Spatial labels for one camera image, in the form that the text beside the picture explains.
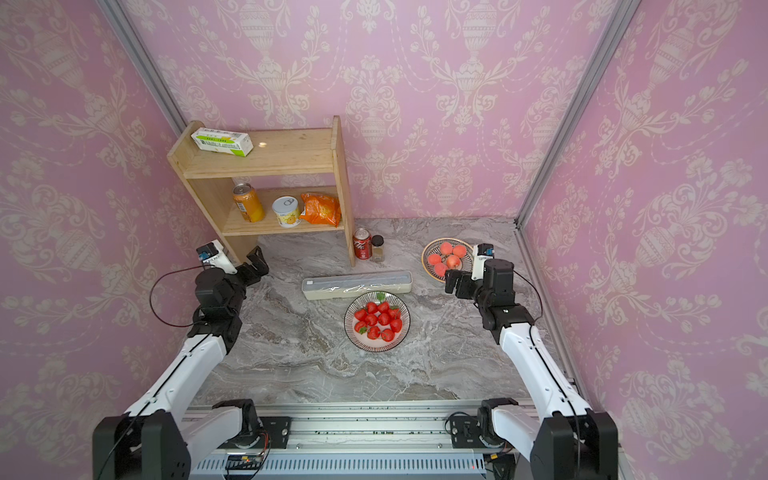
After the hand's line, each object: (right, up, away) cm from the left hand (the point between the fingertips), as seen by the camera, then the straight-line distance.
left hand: (249, 254), depth 81 cm
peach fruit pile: (+59, -2, +24) cm, 64 cm away
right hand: (+59, -5, +3) cm, 59 cm away
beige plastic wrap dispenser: (+26, -10, +14) cm, 31 cm away
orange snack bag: (+18, +13, +7) cm, 23 cm away
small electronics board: (+2, -51, -8) cm, 52 cm away
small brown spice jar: (+34, 0, +25) cm, 42 cm away
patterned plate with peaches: (+55, +2, +30) cm, 62 cm away
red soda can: (+29, +3, +22) cm, 36 cm away
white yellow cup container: (+8, +13, +7) cm, 16 cm away
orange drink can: (-2, +15, +4) cm, 16 cm away
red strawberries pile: (+35, -20, +9) cm, 41 cm away
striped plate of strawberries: (+30, -26, +7) cm, 41 cm away
